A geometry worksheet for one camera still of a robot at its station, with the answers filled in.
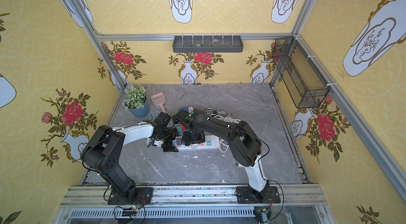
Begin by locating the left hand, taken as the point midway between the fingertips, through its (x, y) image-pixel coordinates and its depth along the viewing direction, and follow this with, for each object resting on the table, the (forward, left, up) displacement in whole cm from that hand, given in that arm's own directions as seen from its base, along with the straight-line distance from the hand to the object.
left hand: (180, 140), depth 92 cm
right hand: (-6, -5, +5) cm, 9 cm away
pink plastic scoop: (+32, +18, -1) cm, 37 cm away
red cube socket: (+6, -2, +4) cm, 8 cm away
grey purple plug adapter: (-3, 0, +6) cm, 7 cm away
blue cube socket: (+24, -2, -1) cm, 24 cm away
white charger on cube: (+17, -6, +8) cm, 19 cm away
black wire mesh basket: (+10, -61, +35) cm, 71 cm away
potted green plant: (+19, +26, +14) cm, 35 cm away
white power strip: (-3, -18, +4) cm, 18 cm away
